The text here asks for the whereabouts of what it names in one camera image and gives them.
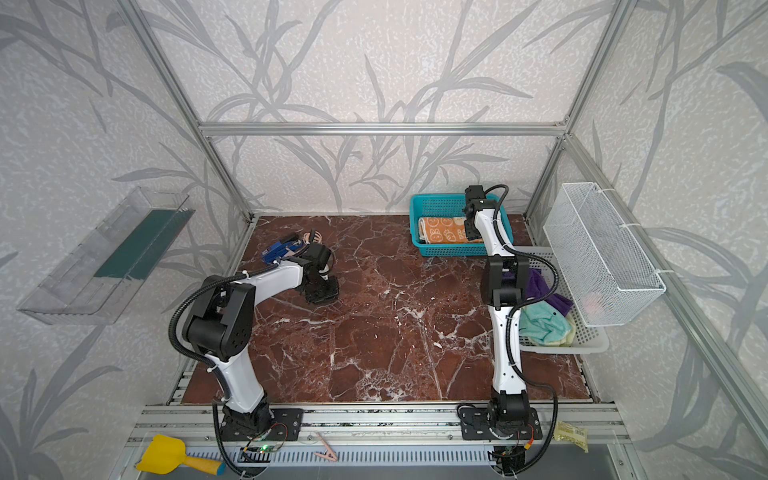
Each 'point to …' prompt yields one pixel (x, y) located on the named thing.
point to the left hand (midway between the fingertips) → (341, 288)
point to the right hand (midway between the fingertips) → (484, 223)
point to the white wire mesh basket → (609, 275)
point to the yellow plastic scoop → (167, 454)
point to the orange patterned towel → (444, 230)
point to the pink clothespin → (329, 453)
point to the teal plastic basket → (443, 206)
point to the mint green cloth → (542, 322)
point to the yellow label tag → (564, 431)
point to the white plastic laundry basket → (589, 340)
